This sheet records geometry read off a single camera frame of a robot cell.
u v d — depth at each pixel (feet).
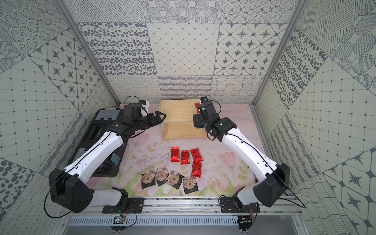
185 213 2.38
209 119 1.79
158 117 2.32
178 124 3.34
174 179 2.69
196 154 2.96
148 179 2.68
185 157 2.89
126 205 2.29
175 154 2.96
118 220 2.35
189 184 2.67
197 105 2.96
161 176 2.75
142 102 2.36
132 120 1.97
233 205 2.16
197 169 2.75
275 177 1.29
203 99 2.16
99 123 2.82
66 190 1.29
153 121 2.29
